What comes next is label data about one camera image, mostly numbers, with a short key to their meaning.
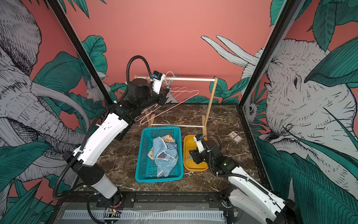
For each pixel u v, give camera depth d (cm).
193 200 75
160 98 60
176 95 90
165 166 82
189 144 91
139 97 51
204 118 108
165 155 82
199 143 70
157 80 56
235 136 98
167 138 93
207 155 57
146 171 83
